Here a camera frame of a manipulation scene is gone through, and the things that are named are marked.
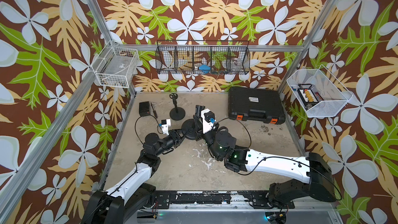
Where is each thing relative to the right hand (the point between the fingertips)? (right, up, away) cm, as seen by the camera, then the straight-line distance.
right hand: (194, 115), depth 65 cm
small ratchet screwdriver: (-30, 0, +42) cm, 52 cm away
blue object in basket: (+5, +28, +30) cm, 42 cm away
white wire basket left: (-44, +27, +20) cm, 56 cm away
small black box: (-37, +3, +42) cm, 56 cm away
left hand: (-3, -7, +9) cm, 12 cm away
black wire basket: (+4, +36, +34) cm, 49 cm away
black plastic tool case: (+42, +6, +39) cm, 58 cm away
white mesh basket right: (+67, +10, +15) cm, 70 cm away
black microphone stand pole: (-13, +10, +28) cm, 32 cm away
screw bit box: (+61, +10, +17) cm, 64 cm away
